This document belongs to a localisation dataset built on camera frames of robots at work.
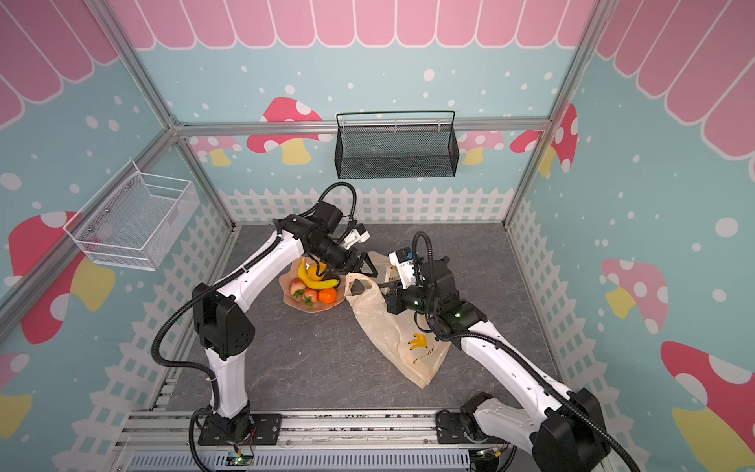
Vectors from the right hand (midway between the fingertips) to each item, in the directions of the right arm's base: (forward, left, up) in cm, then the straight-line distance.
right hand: (373, 288), depth 73 cm
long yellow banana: (+18, +24, -20) cm, 36 cm away
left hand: (+6, +3, -4) cm, 8 cm away
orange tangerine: (+10, +16, -19) cm, 27 cm away
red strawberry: (+9, +21, -19) cm, 30 cm away
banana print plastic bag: (-11, -11, -14) cm, 21 cm away
